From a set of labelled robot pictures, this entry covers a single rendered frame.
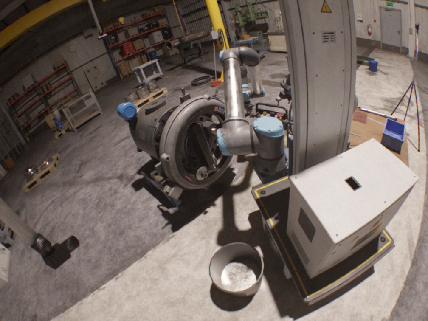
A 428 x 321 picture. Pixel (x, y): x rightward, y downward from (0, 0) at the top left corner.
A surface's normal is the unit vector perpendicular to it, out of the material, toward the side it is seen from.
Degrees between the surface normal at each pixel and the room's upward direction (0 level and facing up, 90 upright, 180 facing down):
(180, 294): 0
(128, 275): 0
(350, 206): 0
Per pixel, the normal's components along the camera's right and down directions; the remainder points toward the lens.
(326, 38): 0.22, 0.58
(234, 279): -0.25, -0.75
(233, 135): -0.29, -0.22
